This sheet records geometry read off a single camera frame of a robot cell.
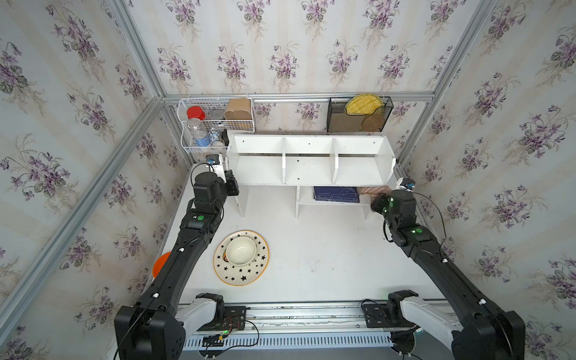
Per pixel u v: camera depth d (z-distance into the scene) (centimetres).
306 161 88
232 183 67
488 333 38
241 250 86
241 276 82
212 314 61
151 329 37
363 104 95
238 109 88
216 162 63
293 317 75
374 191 80
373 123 96
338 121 99
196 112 91
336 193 88
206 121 92
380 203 72
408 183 68
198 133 88
